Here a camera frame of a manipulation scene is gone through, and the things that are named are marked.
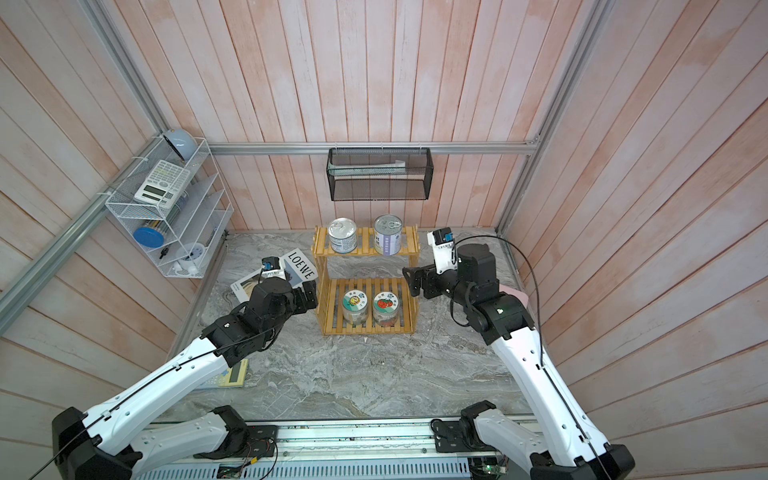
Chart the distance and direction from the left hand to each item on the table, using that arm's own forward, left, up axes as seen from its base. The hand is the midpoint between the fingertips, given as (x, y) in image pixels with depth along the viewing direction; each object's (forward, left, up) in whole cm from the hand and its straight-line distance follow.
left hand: (301, 289), depth 77 cm
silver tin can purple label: (+10, -23, +13) cm, 28 cm away
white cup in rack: (+11, +34, 0) cm, 36 cm away
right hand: (+2, -30, +9) cm, 32 cm away
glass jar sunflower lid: (+1, -14, -11) cm, 18 cm away
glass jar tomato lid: (+1, -23, -11) cm, 25 cm away
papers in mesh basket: (+34, -15, +13) cm, 40 cm away
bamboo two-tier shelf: (+12, -4, -20) cm, 24 cm away
